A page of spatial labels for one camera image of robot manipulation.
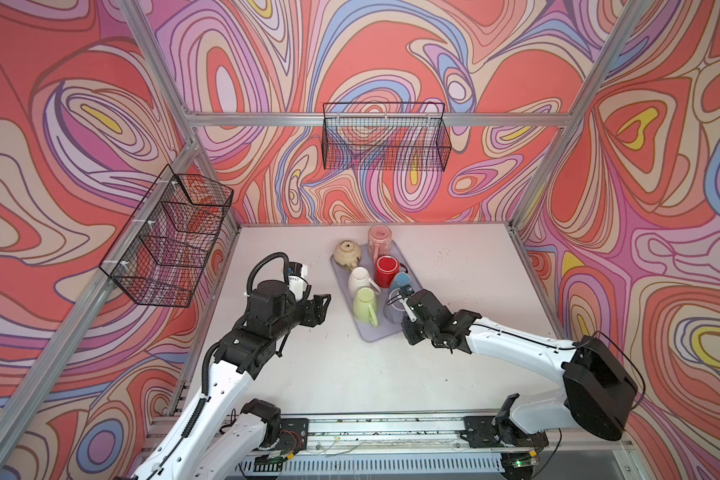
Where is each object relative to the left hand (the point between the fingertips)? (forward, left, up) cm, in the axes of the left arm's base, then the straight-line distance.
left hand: (323, 294), depth 74 cm
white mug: (+13, -9, -12) cm, 20 cm away
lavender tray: (0, -17, -20) cm, 26 cm away
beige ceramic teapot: (+25, -5, -15) cm, 30 cm away
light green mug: (+4, -11, -13) cm, 17 cm away
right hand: (-1, -24, -17) cm, 29 cm away
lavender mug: (0, -19, -9) cm, 21 cm away
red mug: (+18, -18, -14) cm, 29 cm away
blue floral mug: (+14, -22, -14) cm, 30 cm away
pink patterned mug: (+29, -16, -12) cm, 35 cm away
